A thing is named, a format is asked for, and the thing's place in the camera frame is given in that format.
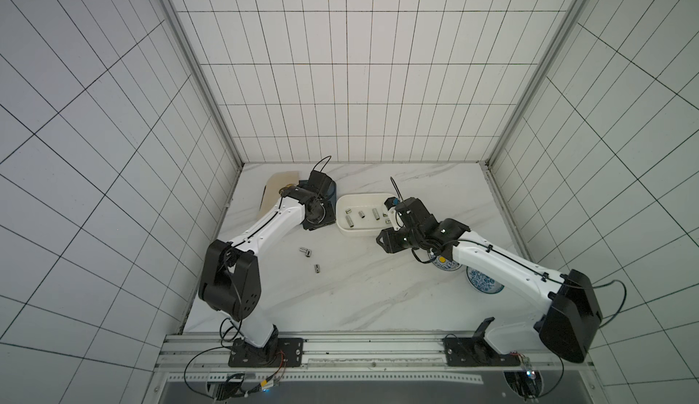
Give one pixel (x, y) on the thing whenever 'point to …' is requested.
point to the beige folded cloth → (275, 183)
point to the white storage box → (351, 203)
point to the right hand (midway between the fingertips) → (372, 241)
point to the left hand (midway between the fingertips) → (324, 225)
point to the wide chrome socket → (308, 251)
